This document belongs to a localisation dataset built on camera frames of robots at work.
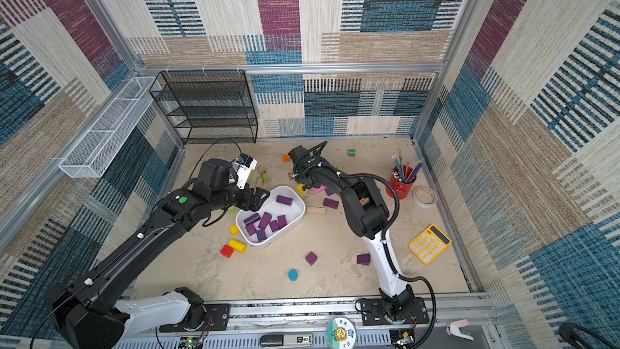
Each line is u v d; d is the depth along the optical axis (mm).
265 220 937
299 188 991
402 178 966
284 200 967
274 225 896
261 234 874
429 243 870
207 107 1085
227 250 854
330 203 969
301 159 811
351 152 1152
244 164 648
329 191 1019
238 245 858
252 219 919
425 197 984
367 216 592
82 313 368
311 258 831
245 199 651
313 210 946
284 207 962
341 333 638
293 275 812
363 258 843
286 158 1146
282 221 916
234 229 874
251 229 890
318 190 1007
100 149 728
